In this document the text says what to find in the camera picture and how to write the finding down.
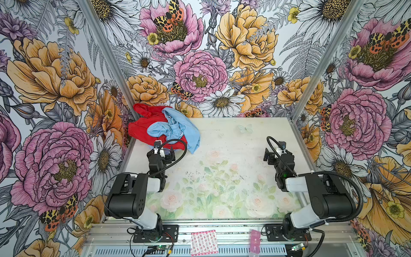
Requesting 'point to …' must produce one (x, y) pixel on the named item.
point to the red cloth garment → (145, 115)
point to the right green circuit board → (297, 247)
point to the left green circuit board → (161, 247)
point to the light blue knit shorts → (176, 126)
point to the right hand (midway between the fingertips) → (274, 152)
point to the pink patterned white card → (203, 243)
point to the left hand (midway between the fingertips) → (164, 151)
